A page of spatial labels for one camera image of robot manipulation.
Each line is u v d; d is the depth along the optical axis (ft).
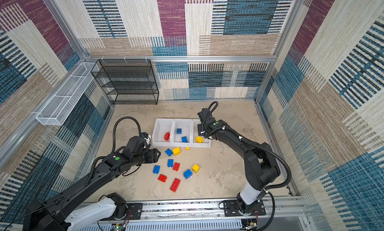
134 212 2.39
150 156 2.33
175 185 2.62
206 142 3.17
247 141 1.69
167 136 3.25
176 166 2.86
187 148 3.07
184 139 3.14
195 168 2.74
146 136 2.39
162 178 2.74
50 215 1.28
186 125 3.28
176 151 3.01
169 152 3.07
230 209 2.39
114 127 2.13
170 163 2.89
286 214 2.41
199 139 3.15
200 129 2.60
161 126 3.43
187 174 2.72
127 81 3.64
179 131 3.34
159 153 2.59
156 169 2.83
